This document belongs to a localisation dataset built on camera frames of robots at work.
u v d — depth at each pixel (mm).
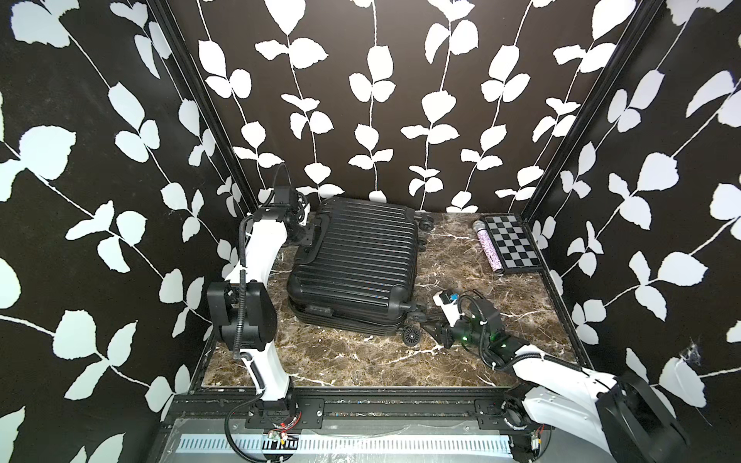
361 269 813
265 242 635
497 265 1012
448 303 730
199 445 700
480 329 638
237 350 426
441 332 730
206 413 752
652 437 406
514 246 1076
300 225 793
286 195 700
